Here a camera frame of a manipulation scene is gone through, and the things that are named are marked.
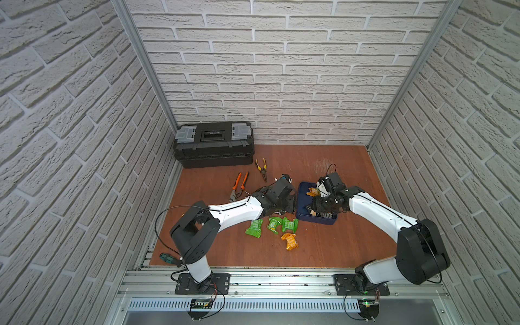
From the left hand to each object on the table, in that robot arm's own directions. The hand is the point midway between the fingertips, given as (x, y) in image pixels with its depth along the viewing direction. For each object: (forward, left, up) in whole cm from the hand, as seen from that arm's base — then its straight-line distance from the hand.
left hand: (296, 199), depth 86 cm
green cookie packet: (-9, +18, -10) cm, 22 cm away
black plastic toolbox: (+29, +41, +5) cm, 50 cm away
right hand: (-1, -11, -4) cm, 12 cm away
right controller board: (-39, -23, -10) cm, 46 cm away
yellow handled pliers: (+23, +14, -9) cm, 28 cm away
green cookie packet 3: (-8, +3, -9) cm, 12 cm away
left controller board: (-36, +38, -14) cm, 54 cm away
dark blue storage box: (+5, -6, -10) cm, 12 cm away
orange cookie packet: (-15, +3, -9) cm, 18 cm away
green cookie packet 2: (-7, +10, -9) cm, 15 cm away
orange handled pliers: (+8, +29, -9) cm, 31 cm away
